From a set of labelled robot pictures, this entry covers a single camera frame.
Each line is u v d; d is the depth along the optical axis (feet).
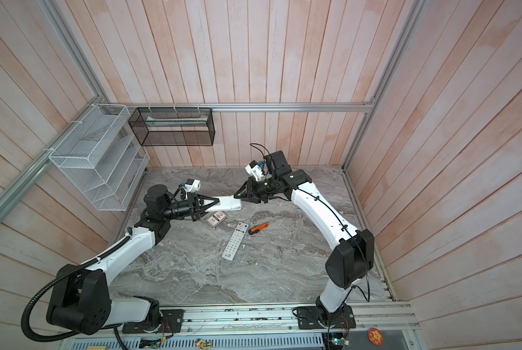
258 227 3.12
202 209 2.29
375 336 2.31
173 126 3.44
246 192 2.41
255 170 2.38
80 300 1.35
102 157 2.40
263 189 2.13
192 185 2.45
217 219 3.21
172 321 2.41
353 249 1.42
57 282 1.30
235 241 2.98
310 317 2.41
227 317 2.46
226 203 2.42
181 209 2.25
